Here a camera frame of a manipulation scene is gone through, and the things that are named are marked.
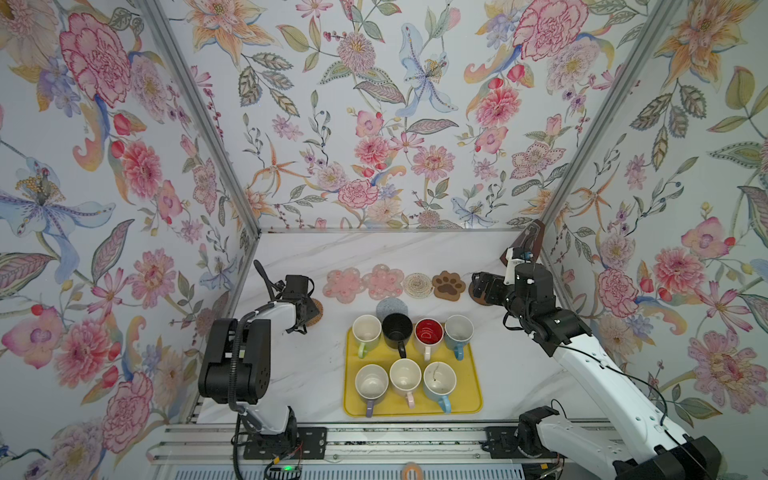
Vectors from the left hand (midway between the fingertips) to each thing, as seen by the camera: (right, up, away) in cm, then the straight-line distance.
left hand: (309, 312), depth 98 cm
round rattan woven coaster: (+3, -2, -4) cm, 5 cm away
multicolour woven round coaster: (+36, +8, +6) cm, 38 cm away
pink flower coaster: (+24, +9, +9) cm, 27 cm away
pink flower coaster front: (+11, +8, +7) cm, 15 cm away
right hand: (+52, +13, -19) cm, 56 cm away
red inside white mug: (+38, -6, -7) cm, 39 cm away
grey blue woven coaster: (+27, +2, +2) cm, 27 cm away
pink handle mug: (+30, -16, -14) cm, 37 cm away
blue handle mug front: (+40, -17, -14) cm, 45 cm away
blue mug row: (+47, -5, -7) cm, 47 cm away
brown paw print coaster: (+47, +8, +6) cm, 48 cm away
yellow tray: (+47, -21, -15) cm, 54 cm away
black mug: (+28, -4, -9) cm, 29 cm away
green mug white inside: (+19, -4, -7) cm, 21 cm away
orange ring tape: (+31, -32, -26) cm, 52 cm away
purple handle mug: (+21, -17, -15) cm, 31 cm away
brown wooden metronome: (+72, +24, 0) cm, 76 cm away
